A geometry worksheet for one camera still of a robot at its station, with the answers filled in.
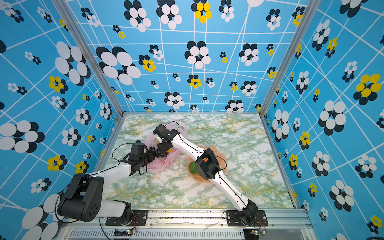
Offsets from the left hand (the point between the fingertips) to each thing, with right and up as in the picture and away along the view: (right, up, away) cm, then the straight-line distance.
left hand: (154, 153), depth 93 cm
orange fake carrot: (+31, +2, -26) cm, 40 cm away
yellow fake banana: (+10, +2, -1) cm, 10 cm away
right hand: (+5, +3, +6) cm, 9 cm away
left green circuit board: (-12, -35, -21) cm, 43 cm away
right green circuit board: (+56, -33, -24) cm, 69 cm away
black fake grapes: (+1, 0, 0) cm, 1 cm away
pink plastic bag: (+17, +15, +5) cm, 23 cm away
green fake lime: (+24, -6, -11) cm, 27 cm away
